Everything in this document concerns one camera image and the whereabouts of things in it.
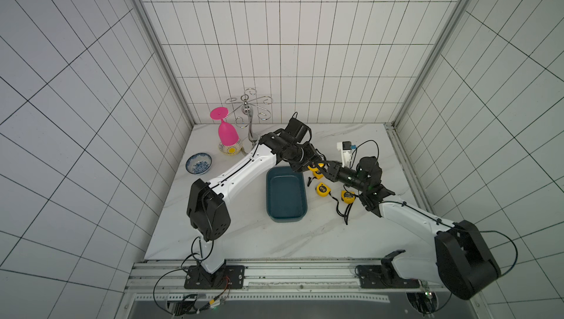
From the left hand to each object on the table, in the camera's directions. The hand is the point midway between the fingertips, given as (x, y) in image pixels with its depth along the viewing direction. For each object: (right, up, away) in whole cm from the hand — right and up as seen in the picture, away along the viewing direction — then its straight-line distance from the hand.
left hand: (315, 166), depth 78 cm
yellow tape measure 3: (+6, -12, +15) cm, 20 cm away
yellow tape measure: (+2, +1, -1) cm, 2 cm away
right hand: (-3, 0, 0) cm, 3 cm away
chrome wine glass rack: (-25, +25, +10) cm, 37 cm away
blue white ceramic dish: (-52, -1, +24) cm, 58 cm away
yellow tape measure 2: (0, -2, 0) cm, 2 cm away
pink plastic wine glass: (-36, +13, +15) cm, 41 cm away
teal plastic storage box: (-11, -14, +15) cm, 23 cm away
